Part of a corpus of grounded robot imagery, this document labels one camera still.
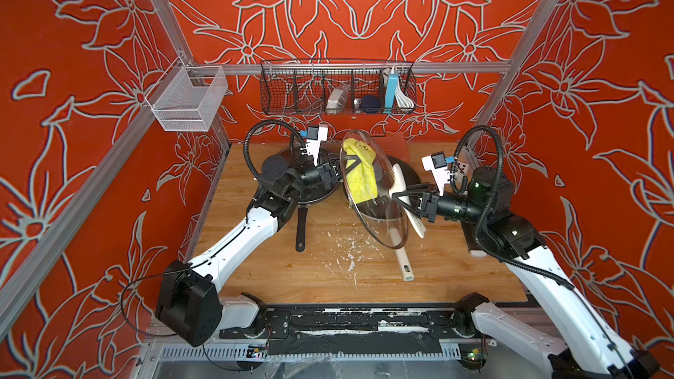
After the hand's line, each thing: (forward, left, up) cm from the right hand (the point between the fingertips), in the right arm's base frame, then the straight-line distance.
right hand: (392, 198), depth 58 cm
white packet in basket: (+46, +13, -5) cm, 49 cm away
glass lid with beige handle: (-2, +1, -3) cm, 4 cm away
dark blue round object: (+47, +1, -8) cm, 48 cm away
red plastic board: (+53, -12, -34) cm, 64 cm away
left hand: (+7, +7, +5) cm, 11 cm away
